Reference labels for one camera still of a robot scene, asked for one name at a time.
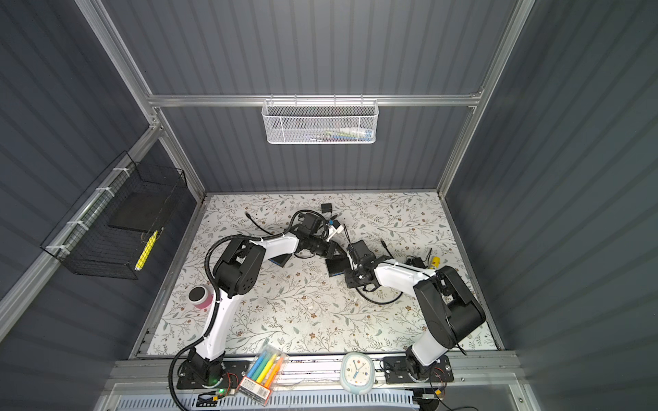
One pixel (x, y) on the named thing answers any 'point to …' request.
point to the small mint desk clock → (357, 372)
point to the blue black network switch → (281, 259)
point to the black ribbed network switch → (337, 265)
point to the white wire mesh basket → (320, 122)
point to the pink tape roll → (200, 296)
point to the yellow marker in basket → (146, 251)
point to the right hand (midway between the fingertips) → (354, 278)
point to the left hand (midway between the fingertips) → (346, 256)
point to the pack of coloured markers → (259, 383)
